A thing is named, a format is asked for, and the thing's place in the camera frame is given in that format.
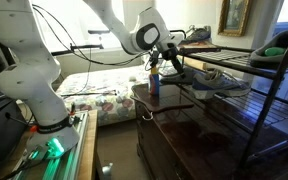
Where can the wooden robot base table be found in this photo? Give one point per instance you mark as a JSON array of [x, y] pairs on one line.
[[85, 150]]

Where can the dark wooden dresser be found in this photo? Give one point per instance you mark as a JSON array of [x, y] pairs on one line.
[[184, 140]]

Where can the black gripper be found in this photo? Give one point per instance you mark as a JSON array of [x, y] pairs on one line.
[[169, 53]]

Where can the small silver floor object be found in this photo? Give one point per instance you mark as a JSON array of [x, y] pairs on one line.
[[107, 170]]

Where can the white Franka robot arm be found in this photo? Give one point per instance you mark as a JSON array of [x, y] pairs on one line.
[[34, 76]]

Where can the blue and white sneaker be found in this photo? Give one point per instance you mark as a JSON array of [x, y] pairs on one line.
[[217, 86]]

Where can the black control box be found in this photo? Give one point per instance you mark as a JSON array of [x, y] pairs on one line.
[[0, 133]]

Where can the grey and white sneaker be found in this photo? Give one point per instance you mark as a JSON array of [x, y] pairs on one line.
[[199, 35]]

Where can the blue spray cleaner bottle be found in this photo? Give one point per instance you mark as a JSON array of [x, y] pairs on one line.
[[154, 83]]

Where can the green object inside shoe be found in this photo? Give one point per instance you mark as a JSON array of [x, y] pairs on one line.
[[274, 51]]

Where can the thin black rod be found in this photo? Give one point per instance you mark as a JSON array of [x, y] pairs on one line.
[[87, 93]]

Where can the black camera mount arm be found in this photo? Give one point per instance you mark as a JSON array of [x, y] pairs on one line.
[[80, 48]]

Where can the bed with floral cover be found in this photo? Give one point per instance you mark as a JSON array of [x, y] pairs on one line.
[[100, 90]]

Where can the black metal shoe rack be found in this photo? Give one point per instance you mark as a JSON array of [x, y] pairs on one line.
[[265, 110]]

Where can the flat wooden block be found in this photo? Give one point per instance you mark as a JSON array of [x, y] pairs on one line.
[[199, 44]]

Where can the dark grey house shoe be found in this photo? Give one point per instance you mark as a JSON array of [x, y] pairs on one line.
[[277, 61]]

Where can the gold framed picture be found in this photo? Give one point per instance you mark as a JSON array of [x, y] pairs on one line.
[[234, 16]]

